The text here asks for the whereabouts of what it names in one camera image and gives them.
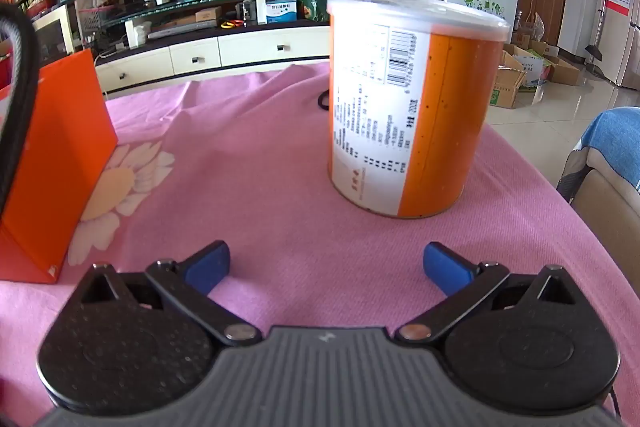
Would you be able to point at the orange cardboard box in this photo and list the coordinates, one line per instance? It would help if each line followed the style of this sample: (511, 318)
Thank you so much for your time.
(50, 167)

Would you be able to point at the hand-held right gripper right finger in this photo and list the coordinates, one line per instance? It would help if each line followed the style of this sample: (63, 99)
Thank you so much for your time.
(442, 269)

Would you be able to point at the blue towel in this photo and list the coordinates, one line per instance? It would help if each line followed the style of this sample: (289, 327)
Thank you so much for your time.
(617, 142)

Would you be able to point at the green snack bag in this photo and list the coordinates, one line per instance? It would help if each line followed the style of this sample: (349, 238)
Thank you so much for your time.
(315, 2)

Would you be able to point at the open cardboard box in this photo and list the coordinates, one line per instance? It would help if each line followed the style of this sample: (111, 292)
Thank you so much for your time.
(507, 82)

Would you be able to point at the orange canister with white lid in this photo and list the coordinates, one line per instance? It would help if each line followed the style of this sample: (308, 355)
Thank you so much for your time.
(450, 117)

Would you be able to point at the pink floral tablecloth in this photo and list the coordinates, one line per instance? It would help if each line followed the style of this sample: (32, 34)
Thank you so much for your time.
(260, 187)

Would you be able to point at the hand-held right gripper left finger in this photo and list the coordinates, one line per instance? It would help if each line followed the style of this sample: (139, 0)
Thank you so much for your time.
(207, 264)

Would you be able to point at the white television stand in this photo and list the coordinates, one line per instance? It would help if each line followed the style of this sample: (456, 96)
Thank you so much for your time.
(250, 47)

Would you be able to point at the beige sofa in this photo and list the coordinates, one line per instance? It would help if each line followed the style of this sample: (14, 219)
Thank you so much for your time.
(610, 202)

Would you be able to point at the blue and white box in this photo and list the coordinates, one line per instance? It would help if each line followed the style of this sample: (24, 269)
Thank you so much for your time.
(281, 13)

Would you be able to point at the flat cardboard box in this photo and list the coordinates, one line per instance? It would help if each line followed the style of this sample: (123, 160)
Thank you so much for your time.
(565, 72)

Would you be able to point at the white glass-door cabinet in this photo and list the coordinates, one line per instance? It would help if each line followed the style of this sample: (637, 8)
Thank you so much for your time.
(52, 34)

